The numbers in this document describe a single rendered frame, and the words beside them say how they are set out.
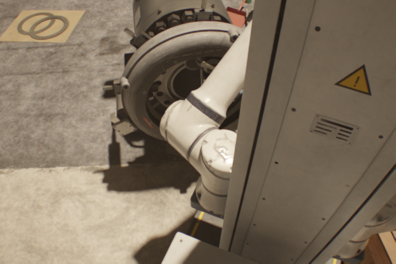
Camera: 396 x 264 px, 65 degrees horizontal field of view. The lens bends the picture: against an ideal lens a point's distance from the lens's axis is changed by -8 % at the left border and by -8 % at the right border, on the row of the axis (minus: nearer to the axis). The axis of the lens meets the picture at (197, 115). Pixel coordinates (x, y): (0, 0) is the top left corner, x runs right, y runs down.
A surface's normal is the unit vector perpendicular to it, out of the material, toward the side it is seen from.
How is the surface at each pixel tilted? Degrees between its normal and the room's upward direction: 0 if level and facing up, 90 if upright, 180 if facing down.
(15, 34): 0
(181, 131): 42
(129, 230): 0
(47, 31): 0
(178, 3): 9
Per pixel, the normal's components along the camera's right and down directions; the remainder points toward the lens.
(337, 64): -0.39, 0.70
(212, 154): -0.02, -0.53
